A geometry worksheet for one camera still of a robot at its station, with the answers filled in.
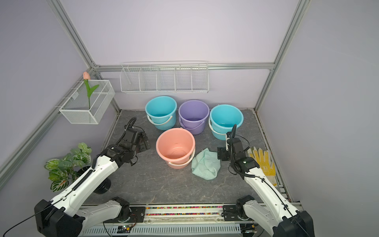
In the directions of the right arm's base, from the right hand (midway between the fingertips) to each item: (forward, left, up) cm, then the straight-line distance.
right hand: (226, 147), depth 83 cm
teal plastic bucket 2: (+29, +41, 0) cm, 50 cm away
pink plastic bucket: (+7, +30, -11) cm, 33 cm away
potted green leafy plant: (-14, +74, +9) cm, 76 cm away
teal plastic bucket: (+23, -1, 0) cm, 23 cm away
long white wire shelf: (+46, +38, +16) cm, 62 cm away
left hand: (0, +48, +5) cm, 48 cm away
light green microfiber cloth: (-6, +11, -9) cm, 16 cm away
